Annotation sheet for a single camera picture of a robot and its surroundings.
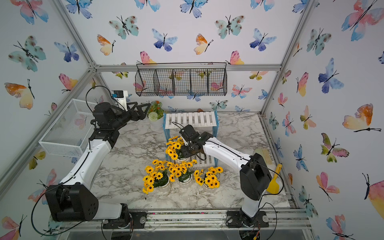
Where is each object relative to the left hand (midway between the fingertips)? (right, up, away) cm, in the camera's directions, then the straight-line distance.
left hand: (143, 102), depth 74 cm
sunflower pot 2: (+7, -36, -2) cm, 37 cm away
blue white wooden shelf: (+29, -9, +5) cm, 31 cm away
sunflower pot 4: (+19, -34, +2) cm, 39 cm away
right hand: (+21, -25, +9) cm, 34 cm away
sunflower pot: (+32, -36, -3) cm, 49 cm away
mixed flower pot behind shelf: (-1, -2, +26) cm, 26 cm away
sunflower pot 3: (+15, -23, +1) cm, 28 cm away
